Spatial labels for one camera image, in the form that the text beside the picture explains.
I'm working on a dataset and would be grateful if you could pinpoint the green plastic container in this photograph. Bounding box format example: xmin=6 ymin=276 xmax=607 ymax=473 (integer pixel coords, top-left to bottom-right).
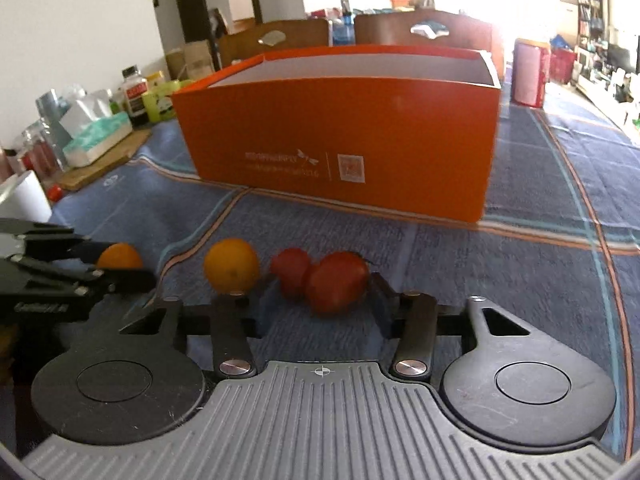
xmin=141 ymin=79 xmax=193 ymax=123

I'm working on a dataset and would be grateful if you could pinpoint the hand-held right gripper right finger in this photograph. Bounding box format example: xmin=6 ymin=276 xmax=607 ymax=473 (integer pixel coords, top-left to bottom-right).
xmin=369 ymin=271 xmax=532 ymax=380

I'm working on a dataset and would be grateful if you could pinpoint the plain cardboard box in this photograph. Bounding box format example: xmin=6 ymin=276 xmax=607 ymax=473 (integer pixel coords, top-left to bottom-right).
xmin=165 ymin=40 xmax=221 ymax=81

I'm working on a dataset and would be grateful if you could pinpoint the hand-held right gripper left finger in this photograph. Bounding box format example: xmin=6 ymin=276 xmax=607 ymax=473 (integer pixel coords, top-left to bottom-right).
xmin=119 ymin=277 xmax=276 ymax=380

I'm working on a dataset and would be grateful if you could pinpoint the tall dark bookshelf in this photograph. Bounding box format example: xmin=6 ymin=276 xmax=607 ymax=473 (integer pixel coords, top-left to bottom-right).
xmin=575 ymin=0 xmax=611 ymax=56

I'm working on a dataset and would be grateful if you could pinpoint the dark bottle with black cap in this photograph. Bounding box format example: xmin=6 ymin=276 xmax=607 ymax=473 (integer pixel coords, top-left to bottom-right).
xmin=121 ymin=66 xmax=150 ymax=128

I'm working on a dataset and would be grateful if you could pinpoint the blue spray bottle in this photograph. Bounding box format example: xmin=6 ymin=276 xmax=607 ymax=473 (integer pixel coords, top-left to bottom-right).
xmin=332 ymin=0 xmax=356 ymax=46

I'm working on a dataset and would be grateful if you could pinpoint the green and white tissue box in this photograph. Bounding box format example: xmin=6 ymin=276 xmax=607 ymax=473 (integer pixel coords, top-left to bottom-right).
xmin=61 ymin=110 xmax=133 ymax=168

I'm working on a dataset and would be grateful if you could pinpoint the large red tomato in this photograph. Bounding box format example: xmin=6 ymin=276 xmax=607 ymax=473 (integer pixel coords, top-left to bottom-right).
xmin=305 ymin=251 xmax=372 ymax=316

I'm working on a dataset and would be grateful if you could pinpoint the orange cardboard box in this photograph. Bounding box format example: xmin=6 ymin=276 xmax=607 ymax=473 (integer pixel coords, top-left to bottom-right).
xmin=171 ymin=44 xmax=502 ymax=223

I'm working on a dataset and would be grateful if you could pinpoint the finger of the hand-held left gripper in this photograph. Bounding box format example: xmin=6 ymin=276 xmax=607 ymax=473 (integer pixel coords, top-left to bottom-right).
xmin=74 ymin=238 xmax=110 ymax=262
xmin=75 ymin=269 xmax=157 ymax=296

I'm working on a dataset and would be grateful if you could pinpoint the white paper roll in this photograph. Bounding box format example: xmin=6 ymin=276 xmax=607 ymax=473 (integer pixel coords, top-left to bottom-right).
xmin=0 ymin=170 xmax=53 ymax=223

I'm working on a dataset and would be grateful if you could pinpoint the wooden chair with cutout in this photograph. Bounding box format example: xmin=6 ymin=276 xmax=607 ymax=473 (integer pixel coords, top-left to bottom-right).
xmin=354 ymin=9 xmax=506 ymax=81
xmin=217 ymin=19 xmax=333 ymax=68

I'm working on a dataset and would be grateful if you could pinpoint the red canister with yellow lid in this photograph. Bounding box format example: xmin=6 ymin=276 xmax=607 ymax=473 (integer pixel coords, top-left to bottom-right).
xmin=513 ymin=37 xmax=551 ymax=108

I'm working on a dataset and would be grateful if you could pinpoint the wooden tray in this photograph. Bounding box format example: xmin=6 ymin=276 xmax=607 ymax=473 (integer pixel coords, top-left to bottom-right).
xmin=55 ymin=127 xmax=153 ymax=192

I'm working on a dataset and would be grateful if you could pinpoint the white television cabinet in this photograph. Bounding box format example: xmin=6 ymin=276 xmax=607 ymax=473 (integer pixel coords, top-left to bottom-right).
xmin=575 ymin=42 xmax=640 ymax=133

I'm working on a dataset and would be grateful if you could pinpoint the orange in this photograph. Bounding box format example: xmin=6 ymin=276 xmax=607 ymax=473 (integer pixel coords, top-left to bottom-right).
xmin=96 ymin=242 xmax=145 ymax=271
xmin=203 ymin=238 xmax=261 ymax=293

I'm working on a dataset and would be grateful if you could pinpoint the small red tomato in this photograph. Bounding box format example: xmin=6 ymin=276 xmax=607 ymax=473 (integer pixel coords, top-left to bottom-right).
xmin=270 ymin=247 xmax=313 ymax=298

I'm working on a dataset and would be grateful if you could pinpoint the red plastic basket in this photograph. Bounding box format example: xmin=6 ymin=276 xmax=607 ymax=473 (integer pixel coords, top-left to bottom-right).
xmin=549 ymin=47 xmax=576 ymax=83

